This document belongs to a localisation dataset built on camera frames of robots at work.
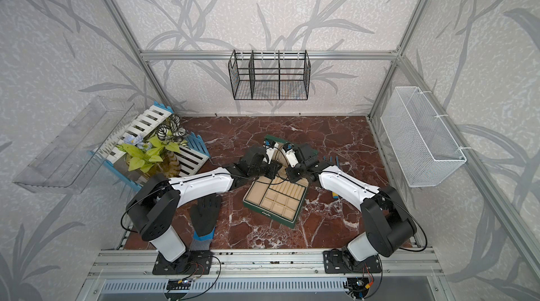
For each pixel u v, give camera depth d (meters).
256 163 0.69
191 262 0.71
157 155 0.75
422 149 0.63
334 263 0.73
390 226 0.43
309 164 0.68
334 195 0.89
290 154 0.79
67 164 0.65
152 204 0.49
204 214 0.84
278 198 0.85
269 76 1.06
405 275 0.72
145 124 0.81
